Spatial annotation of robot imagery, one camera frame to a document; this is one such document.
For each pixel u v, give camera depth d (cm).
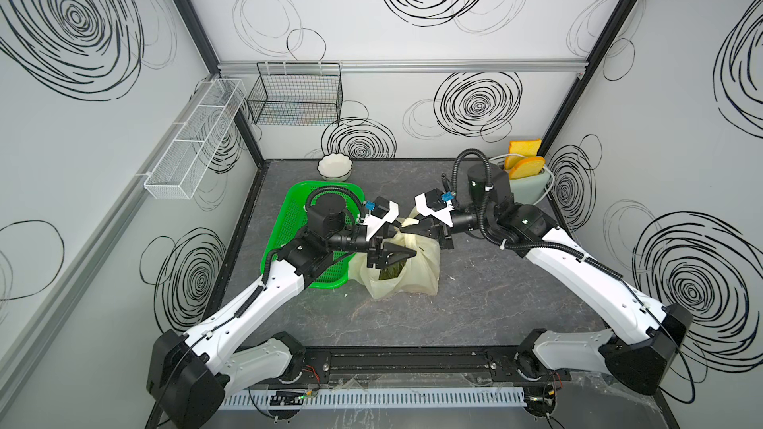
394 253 58
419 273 67
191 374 37
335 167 115
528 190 95
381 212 54
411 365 75
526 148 96
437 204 49
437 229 55
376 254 56
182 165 73
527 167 92
